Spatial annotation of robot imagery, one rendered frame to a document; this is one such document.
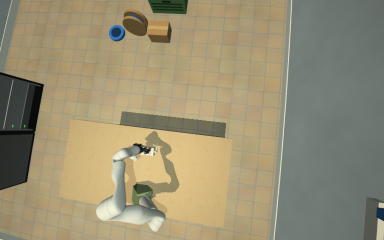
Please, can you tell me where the white power strip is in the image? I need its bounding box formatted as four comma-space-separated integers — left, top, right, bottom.
140, 142, 158, 156

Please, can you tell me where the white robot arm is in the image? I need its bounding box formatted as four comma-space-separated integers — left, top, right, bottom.
96, 146, 166, 232

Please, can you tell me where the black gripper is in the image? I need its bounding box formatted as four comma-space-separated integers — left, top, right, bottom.
132, 143, 150, 154

